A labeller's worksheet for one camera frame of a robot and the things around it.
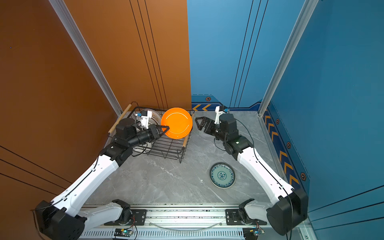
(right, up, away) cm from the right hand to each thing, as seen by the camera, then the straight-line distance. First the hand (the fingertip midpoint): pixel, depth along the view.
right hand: (200, 122), depth 74 cm
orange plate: (-10, +1, -4) cm, 11 cm away
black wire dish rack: (-18, -14, +25) cm, 34 cm away
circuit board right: (+24, -53, -4) cm, 59 cm away
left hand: (-14, -2, -5) cm, 15 cm away
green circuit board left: (-37, -53, -4) cm, 64 cm away
